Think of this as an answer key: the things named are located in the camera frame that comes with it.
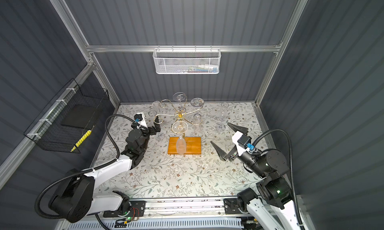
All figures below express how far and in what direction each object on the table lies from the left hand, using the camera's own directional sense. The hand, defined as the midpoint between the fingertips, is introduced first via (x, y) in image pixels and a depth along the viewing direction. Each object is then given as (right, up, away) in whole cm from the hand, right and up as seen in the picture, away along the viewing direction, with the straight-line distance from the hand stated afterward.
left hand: (148, 117), depth 82 cm
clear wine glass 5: (+19, -4, -16) cm, 26 cm away
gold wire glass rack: (+19, +2, -9) cm, 21 cm away
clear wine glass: (-8, +10, +43) cm, 44 cm away
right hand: (+36, -6, -27) cm, 46 cm away
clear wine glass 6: (+1, -13, +20) cm, 24 cm away
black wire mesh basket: (-38, -3, -11) cm, 39 cm away
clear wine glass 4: (+44, -6, +23) cm, 50 cm away
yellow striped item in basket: (-25, -7, -12) cm, 29 cm away
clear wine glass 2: (+17, +11, -4) cm, 21 cm away
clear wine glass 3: (+27, +8, -8) cm, 29 cm away
